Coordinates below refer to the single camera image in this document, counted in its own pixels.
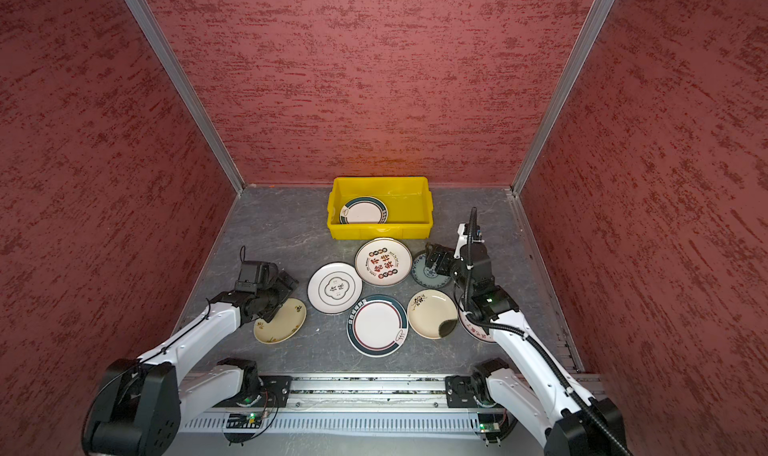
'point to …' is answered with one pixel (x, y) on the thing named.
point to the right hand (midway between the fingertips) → (435, 253)
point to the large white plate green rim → (377, 326)
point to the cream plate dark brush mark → (432, 314)
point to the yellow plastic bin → (408, 199)
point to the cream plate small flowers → (288, 320)
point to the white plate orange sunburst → (475, 329)
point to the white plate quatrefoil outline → (335, 288)
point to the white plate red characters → (383, 261)
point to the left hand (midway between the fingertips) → (292, 297)
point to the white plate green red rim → (364, 210)
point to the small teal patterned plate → (426, 277)
